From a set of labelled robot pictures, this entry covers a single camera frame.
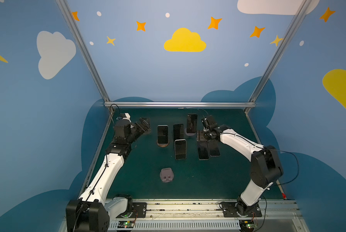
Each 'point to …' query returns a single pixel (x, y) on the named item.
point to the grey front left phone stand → (166, 175)
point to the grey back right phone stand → (189, 134)
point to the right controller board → (245, 224)
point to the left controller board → (125, 224)
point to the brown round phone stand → (163, 145)
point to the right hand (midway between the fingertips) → (203, 134)
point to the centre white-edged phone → (180, 149)
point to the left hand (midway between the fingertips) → (147, 122)
